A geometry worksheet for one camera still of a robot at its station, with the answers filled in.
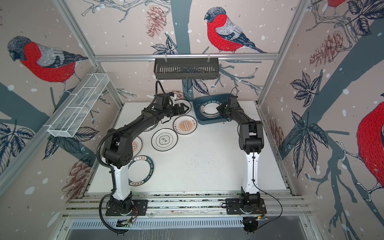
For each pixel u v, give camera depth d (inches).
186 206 29.8
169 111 32.0
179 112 32.9
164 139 39.5
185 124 42.1
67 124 27.9
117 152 20.7
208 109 46.5
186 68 41.9
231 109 32.5
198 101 46.3
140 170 33.5
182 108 33.6
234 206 28.7
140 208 28.8
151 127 27.0
